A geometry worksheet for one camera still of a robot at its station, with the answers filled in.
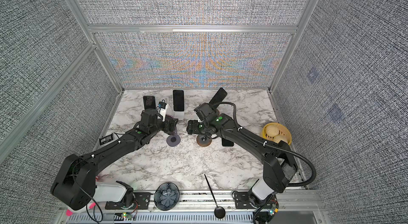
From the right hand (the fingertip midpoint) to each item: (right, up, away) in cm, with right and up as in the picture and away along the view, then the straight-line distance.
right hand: (191, 126), depth 80 cm
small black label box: (-51, -9, +12) cm, 53 cm away
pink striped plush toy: (-52, -35, -12) cm, 64 cm away
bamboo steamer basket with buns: (+47, -5, +10) cm, 49 cm away
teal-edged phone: (-10, +13, +21) cm, 26 cm away
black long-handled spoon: (+13, -37, -10) cm, 40 cm away
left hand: (-10, +4, +6) cm, 13 cm away
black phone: (+15, +15, +20) cm, 29 cm away
